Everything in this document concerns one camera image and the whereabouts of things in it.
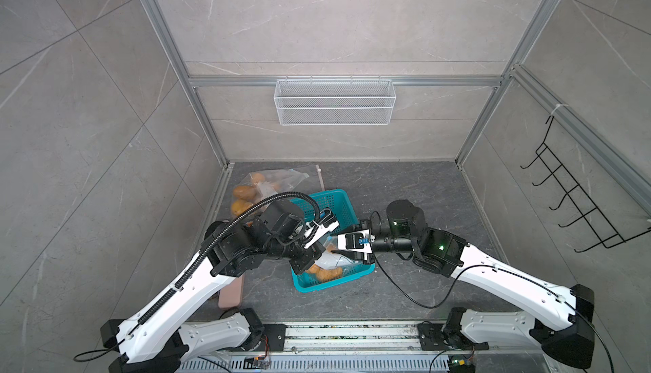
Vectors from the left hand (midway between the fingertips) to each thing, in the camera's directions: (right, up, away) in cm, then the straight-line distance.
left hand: (325, 245), depth 61 cm
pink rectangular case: (-31, -21, +19) cm, 42 cm away
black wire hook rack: (+69, +7, +3) cm, 70 cm away
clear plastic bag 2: (+1, -10, +15) cm, 18 cm away
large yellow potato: (-1, -14, +19) cm, 23 cm away
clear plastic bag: (-29, +14, +41) cm, 52 cm away
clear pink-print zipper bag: (-3, +18, +53) cm, 56 cm away
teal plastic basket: (+6, +7, +35) cm, 36 cm away
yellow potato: (-29, +17, +43) cm, 55 cm away
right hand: (+3, +2, +1) cm, 4 cm away
